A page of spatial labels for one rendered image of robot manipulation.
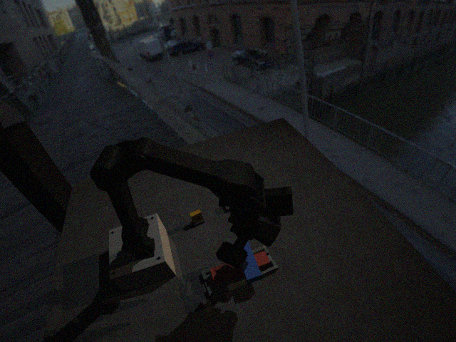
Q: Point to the orange rectangular block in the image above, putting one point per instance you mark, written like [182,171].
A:
[196,216]

